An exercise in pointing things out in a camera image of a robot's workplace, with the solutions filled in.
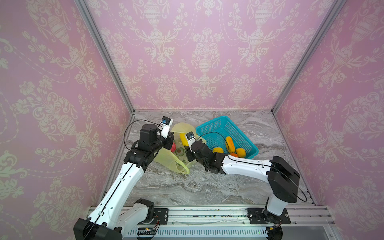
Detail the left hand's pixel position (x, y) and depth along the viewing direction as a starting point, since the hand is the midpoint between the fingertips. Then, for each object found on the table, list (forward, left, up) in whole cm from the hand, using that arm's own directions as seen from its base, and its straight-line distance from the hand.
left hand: (173, 132), depth 75 cm
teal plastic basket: (-4, -20, +5) cm, 21 cm away
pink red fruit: (+5, +3, -22) cm, 23 cm away
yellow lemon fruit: (+1, -40, -21) cm, 45 cm away
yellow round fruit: (+3, -25, -20) cm, 33 cm away
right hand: (-1, -7, -11) cm, 13 cm away
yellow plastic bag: (-13, -3, -4) cm, 14 cm away
